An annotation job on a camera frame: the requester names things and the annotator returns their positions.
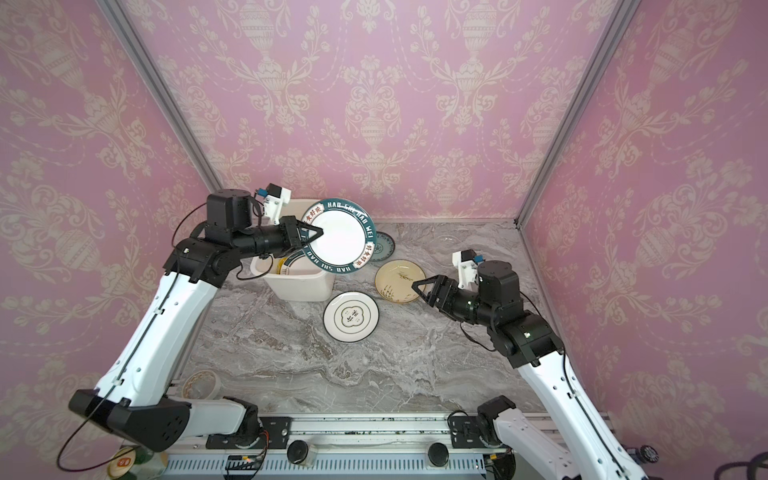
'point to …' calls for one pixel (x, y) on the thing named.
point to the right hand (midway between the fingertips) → (421, 290)
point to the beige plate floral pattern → (394, 280)
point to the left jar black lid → (297, 451)
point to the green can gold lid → (123, 460)
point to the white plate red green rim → (300, 263)
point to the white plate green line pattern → (351, 316)
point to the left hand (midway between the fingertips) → (324, 234)
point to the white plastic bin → (292, 276)
